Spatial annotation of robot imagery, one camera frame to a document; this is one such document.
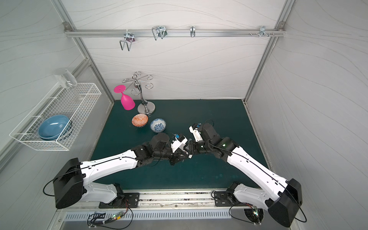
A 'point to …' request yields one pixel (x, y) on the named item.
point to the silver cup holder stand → (144, 108)
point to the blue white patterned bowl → (158, 125)
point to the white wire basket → (67, 105)
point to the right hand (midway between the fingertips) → (186, 146)
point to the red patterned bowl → (140, 120)
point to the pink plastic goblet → (126, 102)
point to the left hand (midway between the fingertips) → (188, 157)
